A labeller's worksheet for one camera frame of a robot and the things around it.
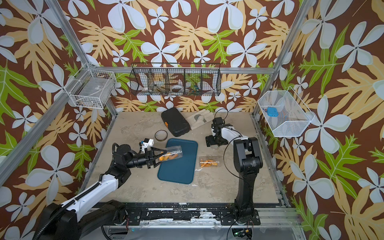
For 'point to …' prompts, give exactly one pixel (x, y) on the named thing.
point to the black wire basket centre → (198, 79)
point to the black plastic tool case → (175, 122)
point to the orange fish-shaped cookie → (164, 158)
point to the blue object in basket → (272, 111)
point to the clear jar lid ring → (161, 135)
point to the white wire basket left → (91, 88)
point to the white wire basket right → (286, 114)
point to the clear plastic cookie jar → (172, 152)
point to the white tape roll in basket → (177, 88)
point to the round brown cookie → (173, 156)
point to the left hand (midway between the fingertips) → (166, 154)
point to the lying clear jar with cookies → (209, 161)
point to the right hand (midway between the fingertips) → (213, 142)
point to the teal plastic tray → (182, 170)
